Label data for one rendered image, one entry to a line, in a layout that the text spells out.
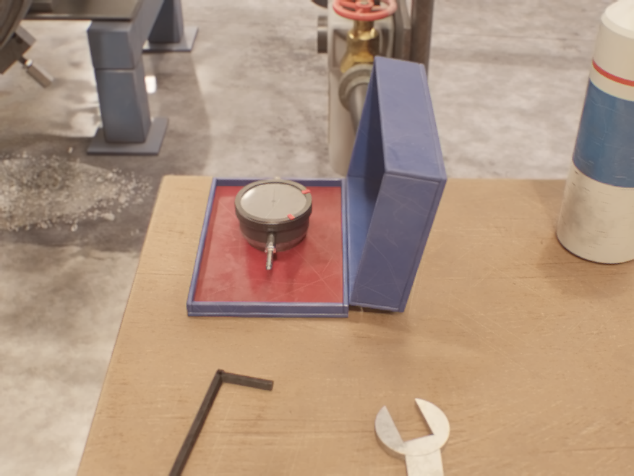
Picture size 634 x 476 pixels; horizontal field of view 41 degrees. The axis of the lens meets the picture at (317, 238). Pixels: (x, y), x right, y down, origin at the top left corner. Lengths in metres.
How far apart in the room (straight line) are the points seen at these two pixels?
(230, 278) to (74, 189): 1.02
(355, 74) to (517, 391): 0.49
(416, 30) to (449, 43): 1.23
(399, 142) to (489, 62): 1.54
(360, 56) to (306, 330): 0.48
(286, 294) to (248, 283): 0.03
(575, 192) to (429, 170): 0.15
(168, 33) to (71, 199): 0.67
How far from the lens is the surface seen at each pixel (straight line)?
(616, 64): 0.58
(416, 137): 0.55
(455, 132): 1.76
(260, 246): 0.62
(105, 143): 1.73
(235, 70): 2.00
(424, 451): 0.50
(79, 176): 1.64
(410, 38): 0.94
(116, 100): 1.68
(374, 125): 0.67
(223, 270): 0.61
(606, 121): 0.60
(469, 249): 0.65
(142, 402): 0.54
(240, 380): 0.53
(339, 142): 1.13
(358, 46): 0.98
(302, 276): 0.61
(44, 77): 1.45
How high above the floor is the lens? 0.86
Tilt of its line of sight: 37 degrees down
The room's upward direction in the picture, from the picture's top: straight up
